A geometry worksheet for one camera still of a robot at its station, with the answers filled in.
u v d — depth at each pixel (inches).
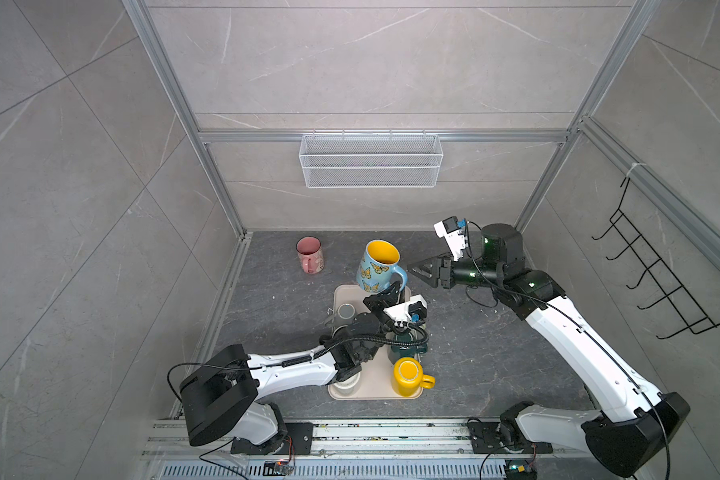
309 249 40.9
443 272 22.9
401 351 31.0
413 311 24.0
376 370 32.9
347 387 29.4
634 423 14.7
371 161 39.7
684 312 24.1
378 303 25.5
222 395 16.6
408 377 29.3
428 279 24.0
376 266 26.4
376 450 28.7
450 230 23.5
